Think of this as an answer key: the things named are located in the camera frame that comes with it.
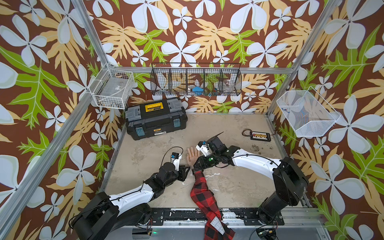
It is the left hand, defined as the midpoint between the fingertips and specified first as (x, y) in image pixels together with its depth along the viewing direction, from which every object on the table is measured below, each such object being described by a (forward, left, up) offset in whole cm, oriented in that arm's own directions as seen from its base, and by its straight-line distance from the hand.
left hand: (188, 165), depth 84 cm
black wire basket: (+52, -4, +22) cm, 57 cm away
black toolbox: (+28, +23, +9) cm, 38 cm away
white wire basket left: (+36, +46, +26) cm, 64 cm away
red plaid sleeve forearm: (-30, -13, -3) cm, 33 cm away
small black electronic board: (+25, -50, -6) cm, 57 cm away
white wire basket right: (+23, -67, +19) cm, 74 cm away
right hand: (-1, -4, +2) cm, 4 cm away
